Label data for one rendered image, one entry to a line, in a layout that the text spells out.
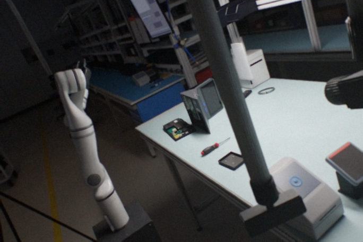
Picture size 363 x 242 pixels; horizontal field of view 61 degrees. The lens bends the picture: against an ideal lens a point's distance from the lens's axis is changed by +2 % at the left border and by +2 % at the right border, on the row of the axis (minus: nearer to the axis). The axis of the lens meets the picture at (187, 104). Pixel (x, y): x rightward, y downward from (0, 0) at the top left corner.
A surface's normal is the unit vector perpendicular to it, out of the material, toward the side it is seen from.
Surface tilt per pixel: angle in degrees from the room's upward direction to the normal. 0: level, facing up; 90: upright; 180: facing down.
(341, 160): 32
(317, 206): 41
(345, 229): 0
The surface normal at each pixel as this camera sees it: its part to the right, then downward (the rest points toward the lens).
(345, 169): -0.07, -0.68
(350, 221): -0.35, -0.88
